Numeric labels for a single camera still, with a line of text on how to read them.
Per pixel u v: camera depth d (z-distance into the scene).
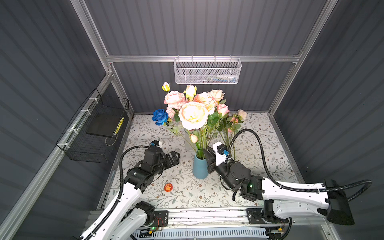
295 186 0.46
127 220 0.56
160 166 0.62
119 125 0.76
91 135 0.72
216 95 0.64
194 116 0.38
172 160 0.68
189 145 0.71
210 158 0.59
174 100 0.52
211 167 0.57
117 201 0.45
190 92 0.37
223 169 0.57
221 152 0.53
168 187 0.84
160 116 0.60
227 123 1.08
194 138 0.70
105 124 0.77
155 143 0.68
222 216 0.76
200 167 0.72
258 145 0.59
